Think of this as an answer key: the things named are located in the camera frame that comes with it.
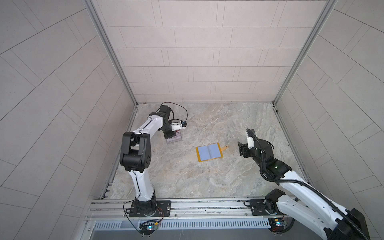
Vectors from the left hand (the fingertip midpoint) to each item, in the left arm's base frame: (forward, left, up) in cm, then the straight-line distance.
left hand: (175, 129), depth 96 cm
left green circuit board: (-51, +7, -2) cm, 52 cm away
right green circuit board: (-48, -52, -4) cm, 71 cm away
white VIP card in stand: (-5, -2, -3) cm, 6 cm away
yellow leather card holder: (-14, -22, -5) cm, 27 cm away
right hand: (-13, -39, +9) cm, 42 cm away
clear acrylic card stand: (-10, -2, +8) cm, 13 cm away
